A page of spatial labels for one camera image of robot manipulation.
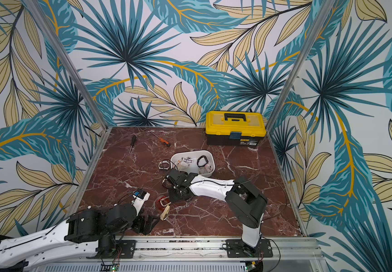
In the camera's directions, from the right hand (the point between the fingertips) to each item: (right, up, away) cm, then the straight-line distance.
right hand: (173, 197), depth 86 cm
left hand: (-7, -4, -16) cm, 18 cm away
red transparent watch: (-7, -4, -1) cm, 9 cm away
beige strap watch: (+4, +15, +14) cm, 21 cm away
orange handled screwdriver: (-11, +30, +26) cm, 41 cm away
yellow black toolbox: (+34, +36, +13) cm, 52 cm away
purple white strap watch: (+7, +18, +13) cm, 23 cm away
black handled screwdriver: (-29, +29, +24) cm, 48 cm away
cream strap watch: (-4, -2, 0) cm, 5 cm away
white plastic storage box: (+14, +16, +15) cm, 27 cm away
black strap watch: (+15, +20, +16) cm, 29 cm away
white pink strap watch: (+19, +13, +12) cm, 26 cm away
